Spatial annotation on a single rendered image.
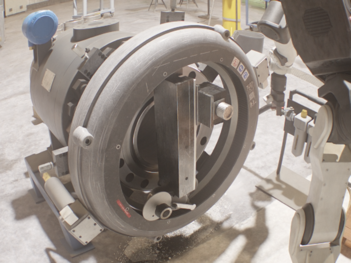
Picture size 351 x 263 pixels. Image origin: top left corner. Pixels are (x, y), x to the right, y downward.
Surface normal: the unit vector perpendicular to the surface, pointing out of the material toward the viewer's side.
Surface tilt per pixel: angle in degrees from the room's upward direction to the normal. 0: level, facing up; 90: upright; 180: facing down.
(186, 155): 90
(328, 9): 79
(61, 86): 59
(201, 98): 92
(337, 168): 72
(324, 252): 20
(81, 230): 90
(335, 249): 50
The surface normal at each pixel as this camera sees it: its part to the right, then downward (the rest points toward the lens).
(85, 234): 0.64, 0.39
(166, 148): -0.77, 0.36
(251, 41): -0.11, 0.57
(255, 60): -0.30, -0.68
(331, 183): -0.08, 0.20
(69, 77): -0.61, -0.29
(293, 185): 0.00, -0.87
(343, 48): -0.75, 0.16
